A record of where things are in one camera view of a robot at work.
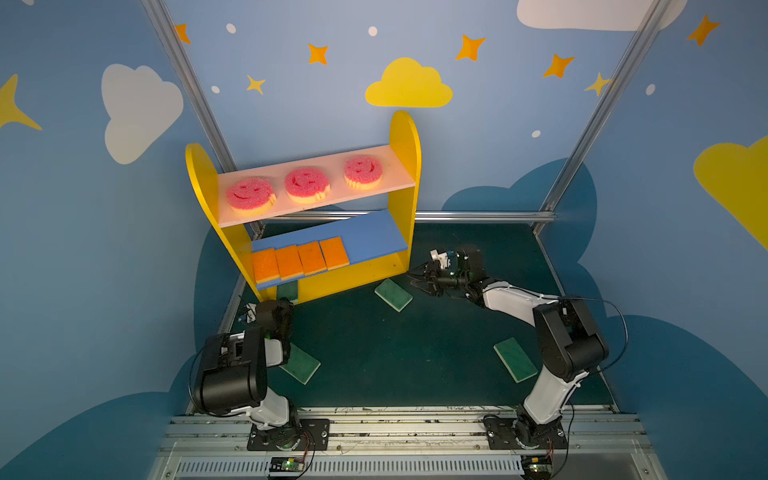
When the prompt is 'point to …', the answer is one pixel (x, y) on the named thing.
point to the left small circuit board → (282, 464)
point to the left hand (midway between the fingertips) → (287, 295)
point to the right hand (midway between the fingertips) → (410, 274)
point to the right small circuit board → (536, 466)
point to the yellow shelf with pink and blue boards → (308, 228)
